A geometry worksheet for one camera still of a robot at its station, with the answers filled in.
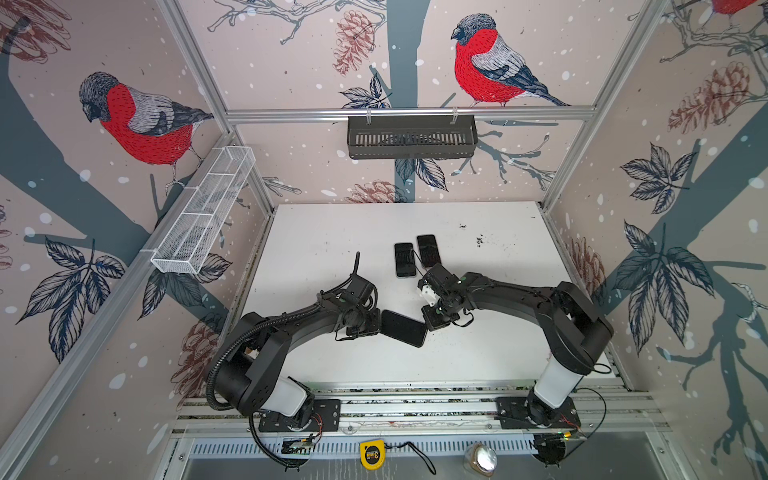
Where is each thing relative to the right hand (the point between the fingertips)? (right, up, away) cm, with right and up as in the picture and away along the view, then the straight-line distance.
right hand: (424, 330), depth 88 cm
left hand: (-13, +1, -2) cm, 13 cm away
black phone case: (-7, +1, -2) cm, 7 cm away
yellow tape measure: (-14, -21, -21) cm, 33 cm away
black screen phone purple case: (-5, +20, +18) cm, 27 cm away
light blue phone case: (-5, +20, +18) cm, 27 cm away
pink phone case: (+3, +23, +19) cm, 30 cm away
